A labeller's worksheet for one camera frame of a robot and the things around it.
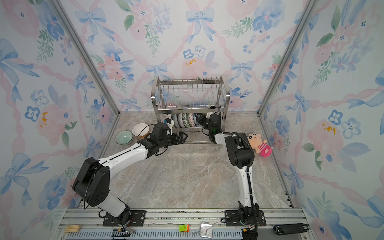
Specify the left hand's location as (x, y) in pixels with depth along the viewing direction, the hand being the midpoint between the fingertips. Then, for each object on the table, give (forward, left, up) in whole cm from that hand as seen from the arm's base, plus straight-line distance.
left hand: (183, 135), depth 86 cm
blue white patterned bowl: (+15, -8, -7) cm, 18 cm away
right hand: (+20, -7, -1) cm, 21 cm away
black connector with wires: (-45, +28, -20) cm, 57 cm away
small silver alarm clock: (-44, -13, -15) cm, 48 cm away
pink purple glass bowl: (+16, +3, -5) cm, 18 cm away
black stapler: (-44, -45, -11) cm, 64 cm away
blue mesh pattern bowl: (+17, -4, -5) cm, 18 cm away
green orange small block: (-43, -2, -14) cm, 46 cm away
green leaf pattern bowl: (+16, 0, -5) cm, 17 cm away
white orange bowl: (+16, +34, -13) cm, 40 cm away
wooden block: (-44, +51, -16) cm, 69 cm away
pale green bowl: (+7, +41, -14) cm, 44 cm away
